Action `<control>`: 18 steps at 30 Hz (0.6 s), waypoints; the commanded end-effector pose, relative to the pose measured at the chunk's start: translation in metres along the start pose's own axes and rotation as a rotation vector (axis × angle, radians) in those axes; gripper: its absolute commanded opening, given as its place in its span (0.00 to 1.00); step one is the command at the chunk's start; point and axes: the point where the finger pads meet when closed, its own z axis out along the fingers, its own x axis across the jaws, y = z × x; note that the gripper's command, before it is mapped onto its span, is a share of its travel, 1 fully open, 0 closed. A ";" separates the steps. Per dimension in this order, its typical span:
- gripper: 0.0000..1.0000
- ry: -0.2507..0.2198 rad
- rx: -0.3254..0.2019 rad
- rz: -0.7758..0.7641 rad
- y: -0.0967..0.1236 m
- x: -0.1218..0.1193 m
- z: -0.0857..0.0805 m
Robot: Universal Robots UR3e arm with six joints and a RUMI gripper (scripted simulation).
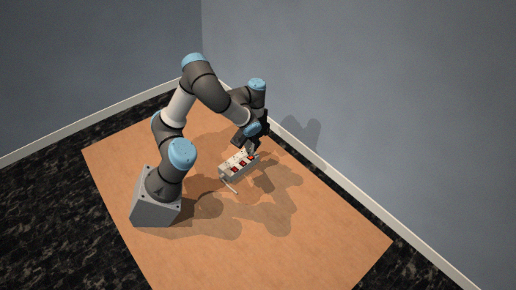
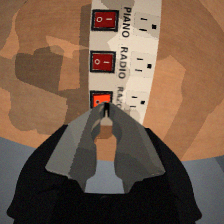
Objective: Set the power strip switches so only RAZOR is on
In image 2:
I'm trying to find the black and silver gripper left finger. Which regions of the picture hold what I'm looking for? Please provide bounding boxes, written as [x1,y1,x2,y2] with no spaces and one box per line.
[6,101,107,219]

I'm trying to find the white power strip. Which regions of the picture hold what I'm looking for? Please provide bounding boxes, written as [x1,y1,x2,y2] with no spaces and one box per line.
[89,0,162,125]

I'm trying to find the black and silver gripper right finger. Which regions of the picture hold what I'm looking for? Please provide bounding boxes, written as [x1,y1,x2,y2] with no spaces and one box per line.
[107,102,202,221]

